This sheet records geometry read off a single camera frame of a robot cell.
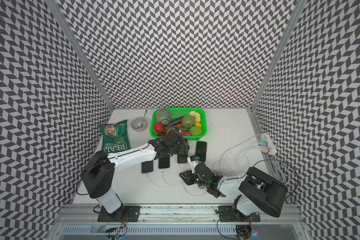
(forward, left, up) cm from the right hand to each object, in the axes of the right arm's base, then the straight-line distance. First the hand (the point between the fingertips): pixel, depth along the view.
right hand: (181, 177), depth 83 cm
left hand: (+14, -2, +7) cm, 16 cm away
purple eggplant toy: (+37, +4, +5) cm, 37 cm away
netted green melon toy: (+38, +12, +11) cm, 41 cm away
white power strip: (+27, -58, -1) cm, 63 cm away
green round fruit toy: (+36, -4, +6) cm, 37 cm away
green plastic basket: (+42, +3, +9) cm, 43 cm away
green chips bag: (+26, +44, +2) cm, 51 cm away
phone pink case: (+7, -1, +9) cm, 12 cm away
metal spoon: (+36, +30, +2) cm, 47 cm away
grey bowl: (+36, +33, +2) cm, 49 cm away
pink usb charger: (+19, -54, -2) cm, 58 cm away
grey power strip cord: (+4, -59, -3) cm, 60 cm away
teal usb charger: (+23, -54, -1) cm, 59 cm away
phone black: (+20, -13, -6) cm, 24 cm away
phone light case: (+9, +11, -1) cm, 14 cm away
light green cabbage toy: (+27, -9, +7) cm, 30 cm away
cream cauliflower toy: (+42, -11, +5) cm, 44 cm away
